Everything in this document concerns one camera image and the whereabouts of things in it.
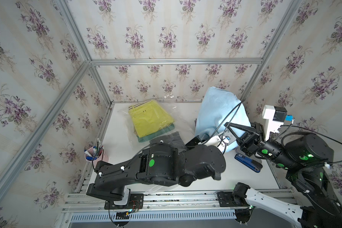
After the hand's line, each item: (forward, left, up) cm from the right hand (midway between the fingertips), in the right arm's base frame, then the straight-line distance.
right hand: (231, 125), depth 41 cm
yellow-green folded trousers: (+37, +36, -43) cm, 67 cm away
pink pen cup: (+9, +64, -43) cm, 78 cm away
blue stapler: (+8, -31, -52) cm, 61 cm away
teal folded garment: (+24, +33, -47) cm, 62 cm away
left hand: (-1, +2, -9) cm, 9 cm away
